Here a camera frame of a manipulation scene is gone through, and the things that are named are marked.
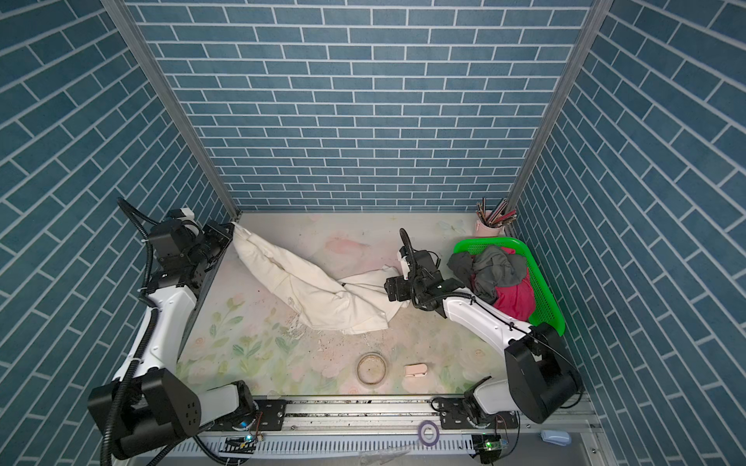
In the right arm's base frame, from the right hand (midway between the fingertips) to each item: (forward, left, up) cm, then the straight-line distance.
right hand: (395, 280), depth 87 cm
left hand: (+3, +43, +20) cm, 48 cm away
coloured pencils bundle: (+30, -35, -1) cm, 46 cm away
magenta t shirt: (-3, -37, -3) cm, 37 cm away
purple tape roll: (-35, -10, -11) cm, 38 cm away
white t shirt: (-5, +13, -6) cm, 16 cm away
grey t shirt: (+6, -29, +1) cm, 29 cm away
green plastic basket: (-3, -46, -6) cm, 46 cm away
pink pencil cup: (+26, -30, -4) cm, 40 cm away
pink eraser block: (-22, -8, -11) cm, 26 cm away
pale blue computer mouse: (-35, -41, -10) cm, 55 cm away
